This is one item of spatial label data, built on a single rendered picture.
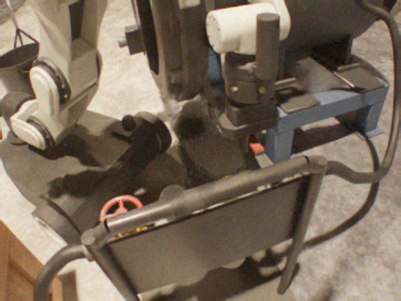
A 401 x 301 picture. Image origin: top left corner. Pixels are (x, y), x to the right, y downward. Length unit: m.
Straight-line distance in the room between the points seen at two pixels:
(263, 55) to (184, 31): 0.39
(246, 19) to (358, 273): 0.82
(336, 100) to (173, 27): 0.68
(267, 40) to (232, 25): 0.05
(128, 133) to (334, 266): 0.83
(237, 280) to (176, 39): 0.70
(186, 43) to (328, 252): 0.76
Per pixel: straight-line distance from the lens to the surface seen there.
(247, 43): 0.47
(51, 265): 0.58
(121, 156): 1.07
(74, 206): 0.99
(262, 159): 0.59
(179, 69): 0.88
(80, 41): 0.84
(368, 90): 1.31
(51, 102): 0.86
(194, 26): 0.81
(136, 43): 1.18
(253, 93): 0.51
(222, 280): 0.95
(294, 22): 1.08
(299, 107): 1.10
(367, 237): 1.11
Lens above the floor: 0.88
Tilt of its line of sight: 43 degrees down
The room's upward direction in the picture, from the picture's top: 7 degrees counter-clockwise
